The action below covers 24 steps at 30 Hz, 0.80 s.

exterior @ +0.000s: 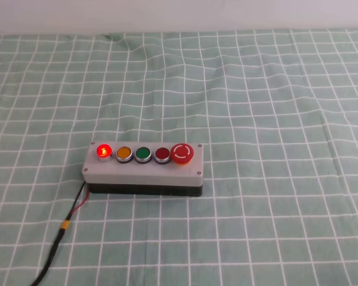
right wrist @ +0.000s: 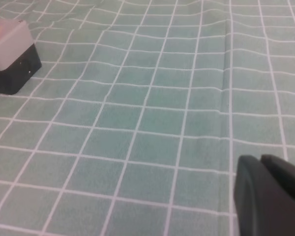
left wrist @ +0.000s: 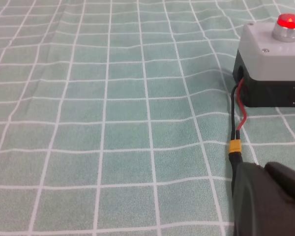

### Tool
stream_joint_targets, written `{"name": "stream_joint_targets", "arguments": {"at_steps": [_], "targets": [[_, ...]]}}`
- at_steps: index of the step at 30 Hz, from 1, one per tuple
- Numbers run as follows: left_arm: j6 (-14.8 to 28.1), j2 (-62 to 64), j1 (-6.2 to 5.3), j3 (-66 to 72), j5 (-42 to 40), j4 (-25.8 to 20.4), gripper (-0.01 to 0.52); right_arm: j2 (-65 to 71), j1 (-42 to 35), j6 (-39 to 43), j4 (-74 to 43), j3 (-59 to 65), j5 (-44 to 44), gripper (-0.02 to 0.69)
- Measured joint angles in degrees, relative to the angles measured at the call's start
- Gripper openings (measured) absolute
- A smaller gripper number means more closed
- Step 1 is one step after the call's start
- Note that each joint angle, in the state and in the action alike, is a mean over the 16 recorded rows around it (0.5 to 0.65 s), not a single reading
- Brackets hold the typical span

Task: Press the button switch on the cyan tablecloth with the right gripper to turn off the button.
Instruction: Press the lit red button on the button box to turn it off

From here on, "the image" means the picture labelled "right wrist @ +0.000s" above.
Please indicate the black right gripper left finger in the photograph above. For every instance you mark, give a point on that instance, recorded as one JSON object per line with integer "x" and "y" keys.
{"x": 263, "y": 207}

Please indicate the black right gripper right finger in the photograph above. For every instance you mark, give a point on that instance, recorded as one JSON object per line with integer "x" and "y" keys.
{"x": 282, "y": 171}

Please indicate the grey button switch box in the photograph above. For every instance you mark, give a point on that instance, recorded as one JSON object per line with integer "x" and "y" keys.
{"x": 19, "y": 59}

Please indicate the cyan checkered tablecloth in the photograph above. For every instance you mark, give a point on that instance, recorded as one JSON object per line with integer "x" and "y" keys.
{"x": 134, "y": 123}

